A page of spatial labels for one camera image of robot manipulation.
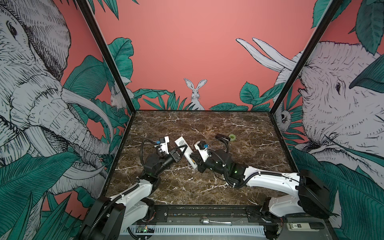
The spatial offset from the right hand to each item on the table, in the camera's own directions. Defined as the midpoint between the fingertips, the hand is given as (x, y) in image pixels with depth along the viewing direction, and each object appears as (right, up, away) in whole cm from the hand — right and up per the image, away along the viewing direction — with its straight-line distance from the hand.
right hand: (189, 155), depth 72 cm
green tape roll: (+29, +6, +33) cm, 44 cm away
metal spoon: (+8, -32, +1) cm, 34 cm away
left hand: (-1, +4, +2) cm, 5 cm away
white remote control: (-4, +6, +4) cm, 8 cm away
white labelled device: (+57, -32, -4) cm, 65 cm away
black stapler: (+21, +7, +32) cm, 39 cm away
